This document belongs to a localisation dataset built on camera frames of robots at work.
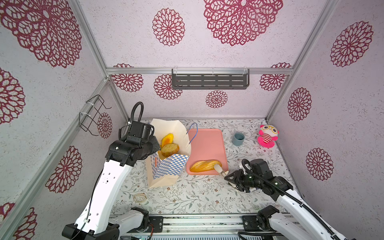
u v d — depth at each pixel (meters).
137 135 0.48
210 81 0.99
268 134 1.03
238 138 1.04
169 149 0.87
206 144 1.15
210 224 0.76
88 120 0.76
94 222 0.36
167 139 0.92
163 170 0.73
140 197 0.83
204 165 0.90
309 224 0.44
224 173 0.78
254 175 0.59
